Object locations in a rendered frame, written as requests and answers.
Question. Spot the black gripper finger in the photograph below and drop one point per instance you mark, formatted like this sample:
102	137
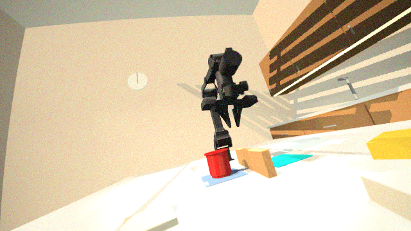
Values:
237	113
223	112

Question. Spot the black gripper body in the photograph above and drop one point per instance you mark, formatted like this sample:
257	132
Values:
209	102

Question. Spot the yellow rectangular block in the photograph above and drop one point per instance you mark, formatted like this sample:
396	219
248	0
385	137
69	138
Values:
391	145

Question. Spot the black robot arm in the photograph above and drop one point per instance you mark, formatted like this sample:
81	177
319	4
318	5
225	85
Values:
223	66

